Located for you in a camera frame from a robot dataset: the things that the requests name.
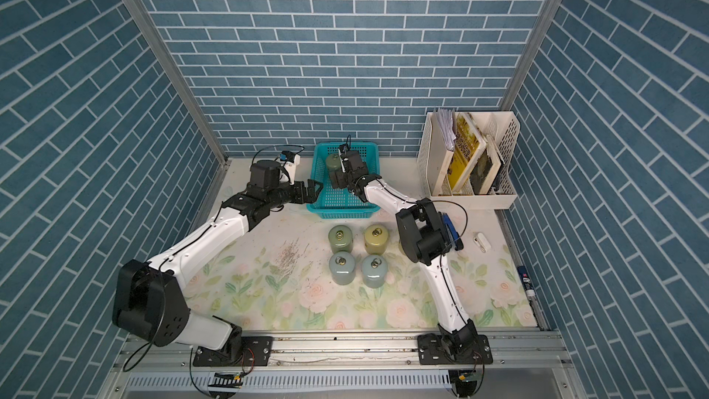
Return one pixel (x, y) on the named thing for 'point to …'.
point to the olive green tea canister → (376, 238)
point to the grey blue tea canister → (342, 265)
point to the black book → (486, 168)
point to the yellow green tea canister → (341, 238)
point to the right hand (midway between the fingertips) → (345, 170)
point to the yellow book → (469, 146)
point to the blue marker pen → (526, 282)
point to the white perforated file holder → (504, 128)
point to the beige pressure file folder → (439, 157)
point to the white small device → (482, 242)
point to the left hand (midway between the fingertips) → (318, 184)
